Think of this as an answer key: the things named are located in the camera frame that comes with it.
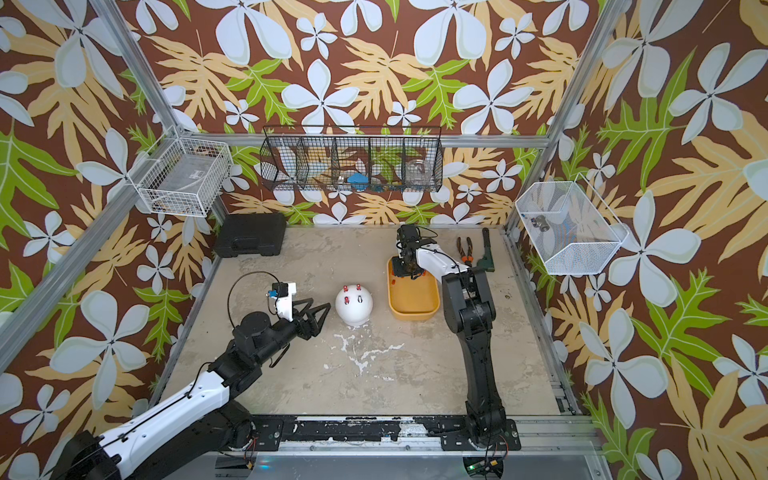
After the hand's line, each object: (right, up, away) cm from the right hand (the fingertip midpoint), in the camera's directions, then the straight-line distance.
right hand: (399, 268), depth 106 cm
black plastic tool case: (-55, +13, +14) cm, 58 cm away
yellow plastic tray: (+5, -10, -9) cm, 14 cm away
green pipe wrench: (+32, +2, +3) cm, 33 cm away
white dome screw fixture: (-14, -10, -20) cm, 26 cm away
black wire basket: (-16, +36, -10) cm, 41 cm away
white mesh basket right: (+48, +12, -22) cm, 54 cm away
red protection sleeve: (-17, -9, -20) cm, 27 cm away
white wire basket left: (-63, +28, -20) cm, 71 cm away
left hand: (-22, -7, -29) cm, 37 cm away
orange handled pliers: (+26, +4, +5) cm, 26 cm away
